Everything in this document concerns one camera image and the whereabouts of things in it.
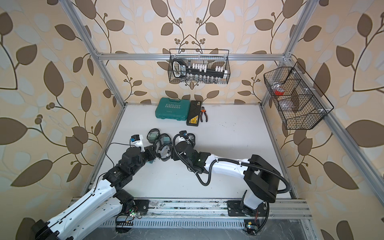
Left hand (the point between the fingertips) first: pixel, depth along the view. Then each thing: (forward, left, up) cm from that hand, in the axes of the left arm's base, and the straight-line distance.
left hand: (154, 144), depth 79 cm
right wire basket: (+20, -80, +12) cm, 84 cm away
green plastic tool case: (+37, -8, -12) cm, 40 cm away
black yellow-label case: (+37, -20, -16) cm, 45 cm away
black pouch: (-1, -4, -8) cm, 9 cm away
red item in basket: (+24, -68, +17) cm, 74 cm away
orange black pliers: (+39, -27, -15) cm, 50 cm away
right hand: (0, -10, -4) cm, 11 cm away
